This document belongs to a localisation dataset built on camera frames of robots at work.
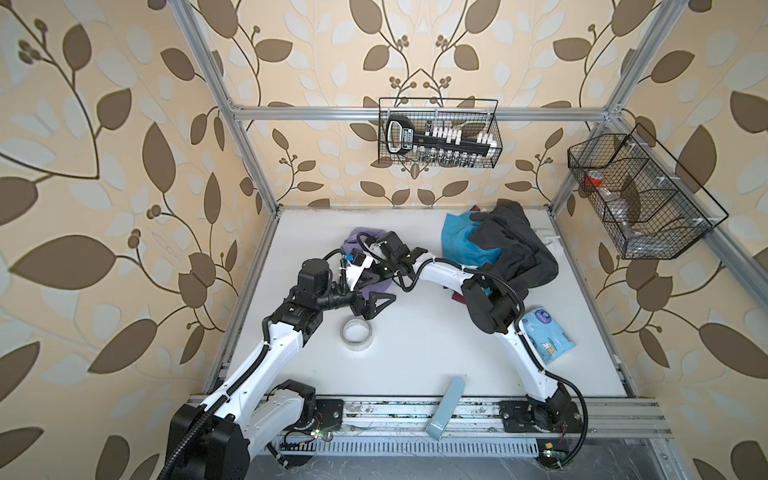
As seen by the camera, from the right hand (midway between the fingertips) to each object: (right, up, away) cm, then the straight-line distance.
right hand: (366, 276), depth 99 cm
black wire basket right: (+73, +21, -25) cm, 80 cm away
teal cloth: (+31, +10, +5) cm, 33 cm away
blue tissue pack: (+52, -14, -17) cm, 57 cm away
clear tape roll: (-2, -16, -11) cm, 20 cm away
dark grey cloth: (+49, +6, -10) cm, 51 cm away
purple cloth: (-5, +11, -3) cm, 12 cm away
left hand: (+8, +1, -26) cm, 27 cm away
